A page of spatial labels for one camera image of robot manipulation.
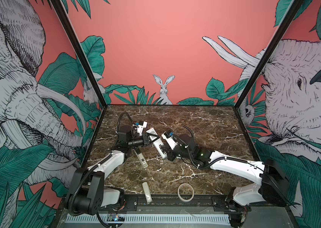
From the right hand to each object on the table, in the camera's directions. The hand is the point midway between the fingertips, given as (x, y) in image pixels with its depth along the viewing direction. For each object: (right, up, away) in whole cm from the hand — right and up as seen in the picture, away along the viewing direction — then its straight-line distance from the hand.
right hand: (159, 147), depth 74 cm
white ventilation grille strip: (-4, -35, -4) cm, 36 cm away
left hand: (-1, +5, +3) cm, 6 cm away
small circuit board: (-22, -35, -4) cm, 41 cm away
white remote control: (-1, +2, +3) cm, 4 cm away
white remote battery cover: (-7, -24, +1) cm, 25 cm away
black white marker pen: (-12, -9, +13) cm, 20 cm away
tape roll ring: (+11, -27, +2) cm, 29 cm away
